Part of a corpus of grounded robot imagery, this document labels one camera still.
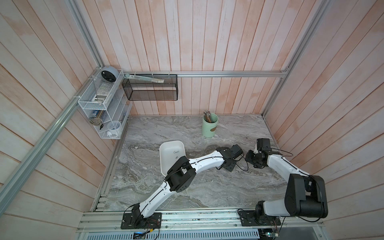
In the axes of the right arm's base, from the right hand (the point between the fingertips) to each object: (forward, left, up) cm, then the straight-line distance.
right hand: (247, 156), depth 93 cm
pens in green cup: (+22, +26, +13) cm, 37 cm away
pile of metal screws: (+4, +47, -2) cm, 47 cm away
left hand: (-6, +13, -3) cm, 15 cm away
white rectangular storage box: (+3, +50, -1) cm, 50 cm away
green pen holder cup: (+18, +24, +6) cm, 30 cm away
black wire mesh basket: (+42, +65, +23) cm, 81 cm away
